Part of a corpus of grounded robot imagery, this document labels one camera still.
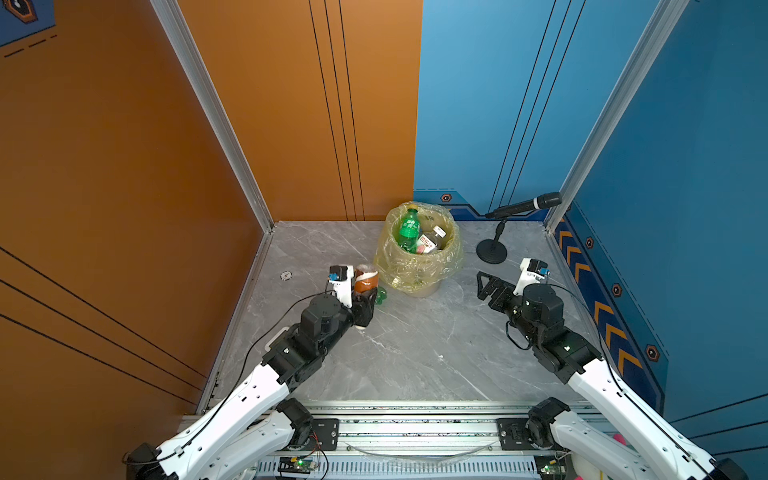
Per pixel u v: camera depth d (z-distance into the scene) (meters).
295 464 0.71
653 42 0.73
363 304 0.63
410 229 0.85
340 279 0.60
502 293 0.64
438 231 0.87
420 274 0.79
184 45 0.74
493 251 1.09
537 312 0.54
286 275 1.05
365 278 0.68
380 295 0.94
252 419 0.47
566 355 0.52
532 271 0.63
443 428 1.31
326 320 0.52
